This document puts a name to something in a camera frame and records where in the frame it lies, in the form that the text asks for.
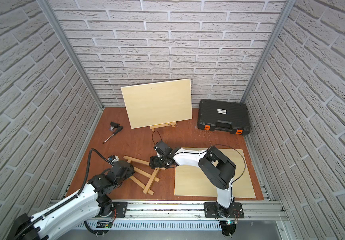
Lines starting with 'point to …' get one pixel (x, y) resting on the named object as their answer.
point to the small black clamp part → (113, 125)
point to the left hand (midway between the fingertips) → (132, 166)
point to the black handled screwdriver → (116, 132)
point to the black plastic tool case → (214, 115)
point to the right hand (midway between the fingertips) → (155, 164)
